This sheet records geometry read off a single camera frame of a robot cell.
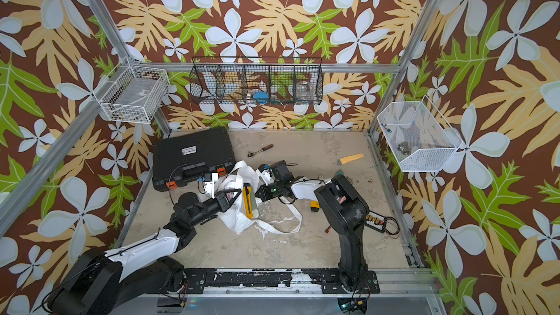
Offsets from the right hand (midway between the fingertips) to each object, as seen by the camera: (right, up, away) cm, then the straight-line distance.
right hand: (254, 193), depth 93 cm
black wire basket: (+1, +50, +3) cm, 50 cm away
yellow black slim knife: (-3, -1, -1) cm, 3 cm away
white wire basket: (-48, +41, -7) cm, 63 cm away
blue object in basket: (+3, +42, +1) cm, 42 cm away
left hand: (-3, +4, -14) cm, 15 cm away
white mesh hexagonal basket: (+64, +24, -11) cm, 69 cm away
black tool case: (-36, +14, +8) cm, 40 cm away
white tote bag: (-5, -6, -14) cm, 17 cm away
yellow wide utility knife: (+26, -5, -2) cm, 26 cm away
